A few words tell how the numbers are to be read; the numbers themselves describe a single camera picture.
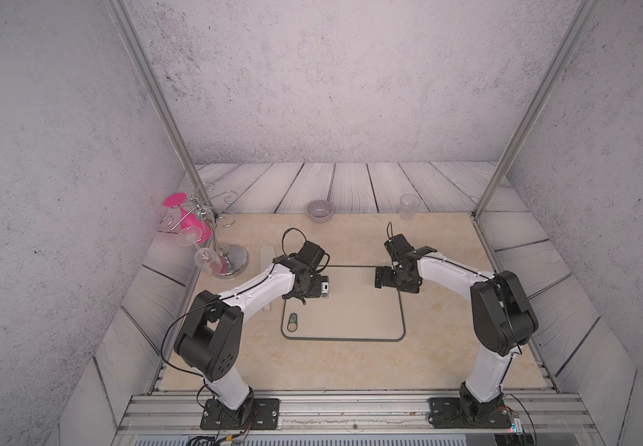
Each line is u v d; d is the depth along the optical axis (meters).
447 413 0.72
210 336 0.46
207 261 0.89
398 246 0.76
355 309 0.91
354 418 0.73
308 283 0.74
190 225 0.91
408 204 1.20
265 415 0.73
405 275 0.74
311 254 0.72
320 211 1.19
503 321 0.49
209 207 1.22
